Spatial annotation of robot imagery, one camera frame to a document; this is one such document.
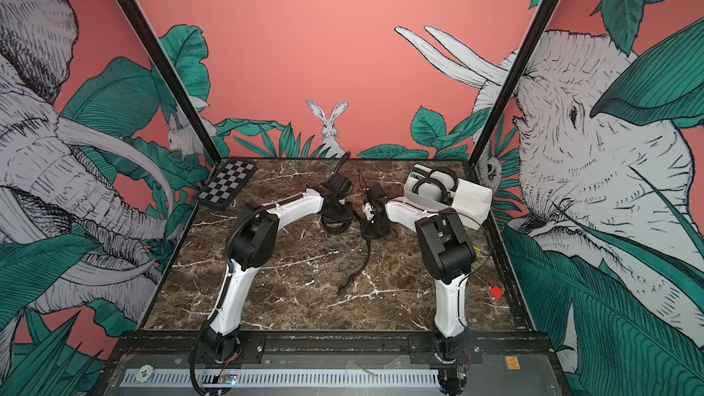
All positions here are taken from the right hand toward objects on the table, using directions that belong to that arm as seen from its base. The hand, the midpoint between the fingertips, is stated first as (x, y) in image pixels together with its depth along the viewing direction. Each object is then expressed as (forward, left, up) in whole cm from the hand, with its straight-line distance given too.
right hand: (364, 233), depth 96 cm
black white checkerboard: (+21, +55, +3) cm, 59 cm away
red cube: (-20, -42, -2) cm, 47 cm away
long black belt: (-16, +3, -2) cm, 16 cm away
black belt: (+21, -33, +8) cm, 40 cm away
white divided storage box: (+11, -39, +5) cm, 40 cm away
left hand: (+8, +4, 0) cm, 9 cm away
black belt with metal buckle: (+23, -32, +9) cm, 41 cm away
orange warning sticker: (-38, -40, -1) cm, 55 cm away
